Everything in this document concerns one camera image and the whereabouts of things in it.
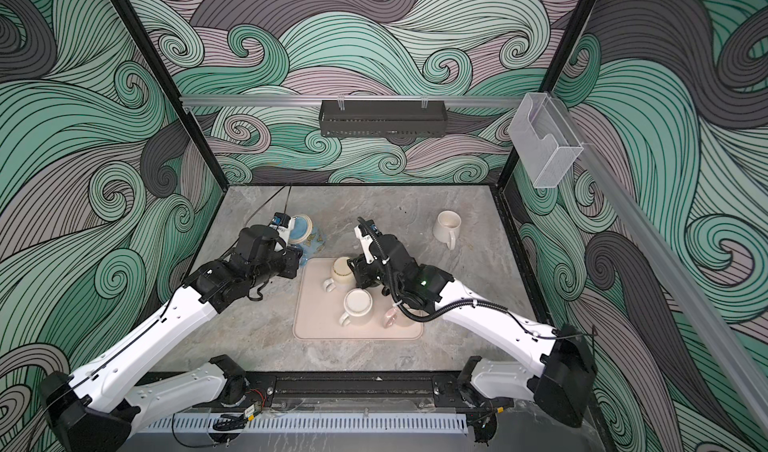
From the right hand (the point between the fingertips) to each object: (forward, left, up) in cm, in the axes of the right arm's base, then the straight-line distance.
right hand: (353, 261), depth 74 cm
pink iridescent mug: (-9, -11, -14) cm, 20 cm away
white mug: (+23, -30, -18) cm, 42 cm away
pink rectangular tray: (-6, +12, -21) cm, 25 cm away
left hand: (+3, +14, +1) cm, 15 cm away
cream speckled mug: (+2, +4, -13) cm, 14 cm away
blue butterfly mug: (+3, +12, +6) cm, 14 cm away
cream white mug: (-5, 0, -15) cm, 16 cm away
